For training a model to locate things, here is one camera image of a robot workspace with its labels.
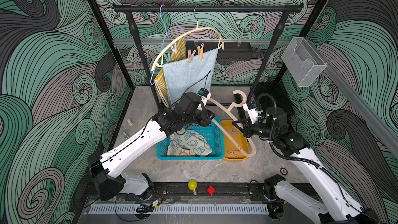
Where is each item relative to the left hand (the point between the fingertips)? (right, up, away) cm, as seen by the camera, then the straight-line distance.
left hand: (211, 111), depth 68 cm
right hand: (+10, -6, +2) cm, 12 cm away
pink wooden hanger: (+9, 0, +2) cm, 10 cm away
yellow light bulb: (-8, -36, +5) cm, 38 cm away
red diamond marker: (+1, -39, +5) cm, 39 cm away
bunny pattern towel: (-10, -20, +18) cm, 28 cm away
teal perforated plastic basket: (+4, -17, +24) cm, 30 cm away
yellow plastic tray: (+13, -25, +17) cm, 33 cm away
